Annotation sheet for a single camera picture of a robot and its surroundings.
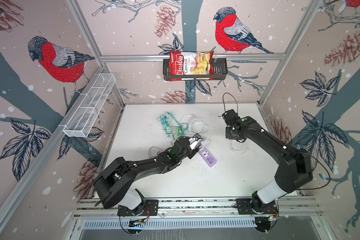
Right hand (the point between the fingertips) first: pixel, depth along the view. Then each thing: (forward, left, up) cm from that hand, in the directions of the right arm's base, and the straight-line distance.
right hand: (230, 137), depth 87 cm
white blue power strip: (+5, +39, -9) cm, 40 cm away
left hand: (-5, +20, +2) cm, 21 cm away
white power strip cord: (+16, +20, -11) cm, 28 cm away
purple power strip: (-7, +15, -9) cm, 18 cm away
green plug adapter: (+8, +39, -5) cm, 40 cm away
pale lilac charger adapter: (-2, +15, -5) cm, 16 cm away
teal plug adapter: (+12, +42, -1) cm, 44 cm away
